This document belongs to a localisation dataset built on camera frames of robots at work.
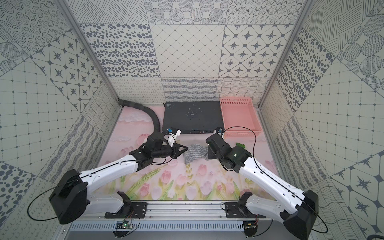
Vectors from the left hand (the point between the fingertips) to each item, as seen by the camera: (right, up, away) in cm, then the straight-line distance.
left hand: (186, 142), depth 77 cm
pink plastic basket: (+39, +13, +37) cm, 56 cm away
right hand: (+15, -3, -1) cm, 15 cm away
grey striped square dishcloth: (+4, -6, +4) cm, 9 cm away
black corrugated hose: (-25, +10, +30) cm, 40 cm away
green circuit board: (-30, -39, -7) cm, 49 cm away
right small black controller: (+32, -41, -6) cm, 52 cm away
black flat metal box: (+3, +13, +31) cm, 34 cm away
